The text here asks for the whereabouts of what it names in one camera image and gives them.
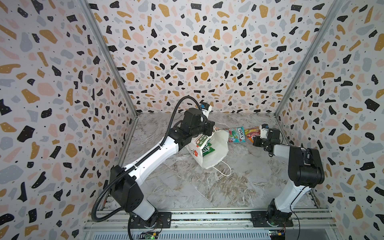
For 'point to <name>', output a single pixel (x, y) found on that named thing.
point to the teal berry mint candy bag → (237, 135)
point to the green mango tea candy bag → (207, 148)
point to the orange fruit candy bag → (250, 132)
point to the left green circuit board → (148, 235)
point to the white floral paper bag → (218, 139)
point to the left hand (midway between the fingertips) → (216, 120)
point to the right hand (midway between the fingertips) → (254, 134)
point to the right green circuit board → (277, 234)
